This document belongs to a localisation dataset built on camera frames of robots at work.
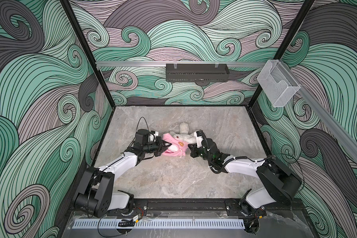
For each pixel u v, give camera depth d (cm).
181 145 82
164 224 76
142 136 67
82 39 82
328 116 61
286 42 83
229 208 73
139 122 108
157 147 75
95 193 42
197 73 96
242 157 55
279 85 78
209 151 66
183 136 89
